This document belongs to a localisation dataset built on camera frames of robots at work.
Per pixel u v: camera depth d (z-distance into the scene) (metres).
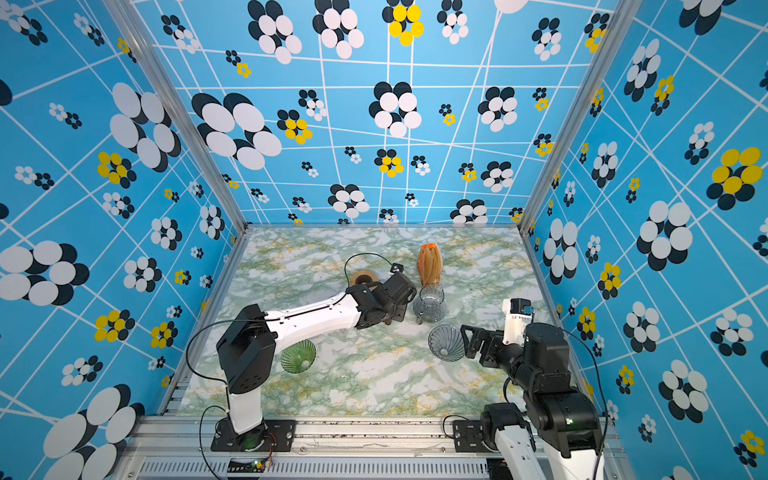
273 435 0.73
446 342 0.85
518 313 0.56
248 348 0.47
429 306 0.89
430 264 0.97
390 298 0.65
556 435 0.40
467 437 0.73
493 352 0.56
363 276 1.02
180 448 0.75
